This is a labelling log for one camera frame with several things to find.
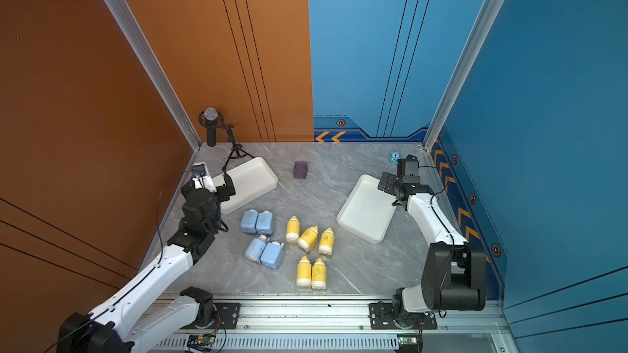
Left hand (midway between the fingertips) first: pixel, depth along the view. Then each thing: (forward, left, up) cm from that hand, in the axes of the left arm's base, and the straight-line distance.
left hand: (210, 172), depth 77 cm
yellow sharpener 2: (-14, -31, -18) cm, 39 cm away
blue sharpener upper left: (-7, -9, -19) cm, 22 cm away
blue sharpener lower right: (-19, -19, -20) cm, 34 cm away
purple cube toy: (+19, -26, -22) cm, 39 cm away
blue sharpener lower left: (-17, -14, -18) cm, 28 cm away
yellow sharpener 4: (-26, -35, -18) cm, 47 cm away
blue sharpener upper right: (-8, -15, -18) cm, 25 cm away
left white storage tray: (+19, -3, -30) cm, 35 cm away
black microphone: (+29, +10, -3) cm, 31 cm away
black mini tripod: (+27, +3, -19) cm, 33 cm away
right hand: (+6, -63, -13) cm, 64 cm away
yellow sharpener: (-11, -26, -19) cm, 33 cm away
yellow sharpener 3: (-15, -38, -18) cm, 44 cm away
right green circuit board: (-41, -61, -25) cm, 78 cm away
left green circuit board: (-42, -1, -28) cm, 51 cm away
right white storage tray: (+2, -54, -26) cm, 60 cm away
